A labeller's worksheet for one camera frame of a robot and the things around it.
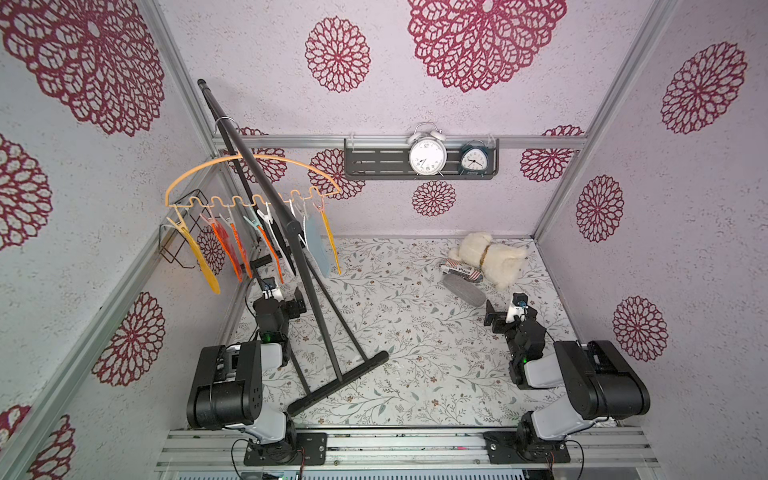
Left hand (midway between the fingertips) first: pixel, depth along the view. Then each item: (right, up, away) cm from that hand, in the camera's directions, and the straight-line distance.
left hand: (283, 292), depth 93 cm
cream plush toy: (+71, +9, +9) cm, 73 cm away
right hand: (+68, -2, -3) cm, 68 cm away
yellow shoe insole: (-15, +10, -17) cm, 25 cm away
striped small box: (+56, +8, +14) cm, 58 cm away
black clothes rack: (+18, -21, -4) cm, 28 cm away
